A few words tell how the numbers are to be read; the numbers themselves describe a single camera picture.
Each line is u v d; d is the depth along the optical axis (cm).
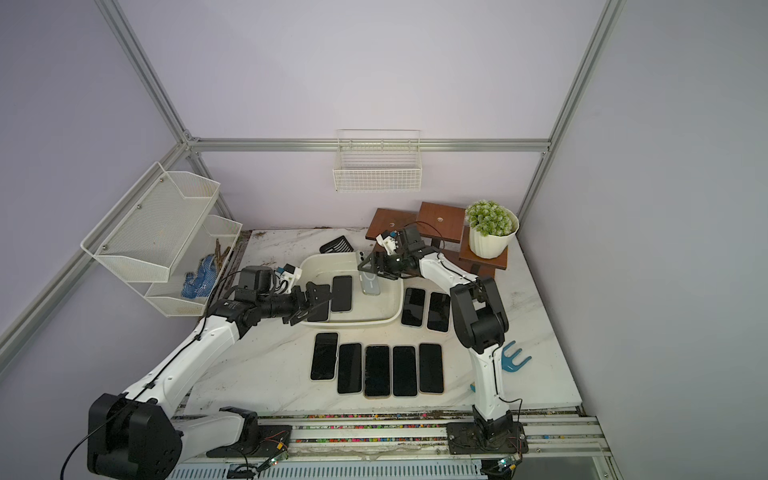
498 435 65
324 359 86
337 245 115
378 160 97
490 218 81
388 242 91
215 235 101
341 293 104
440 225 92
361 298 102
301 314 69
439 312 124
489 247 86
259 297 64
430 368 88
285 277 75
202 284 87
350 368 84
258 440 72
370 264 86
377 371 84
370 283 91
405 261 79
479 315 56
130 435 39
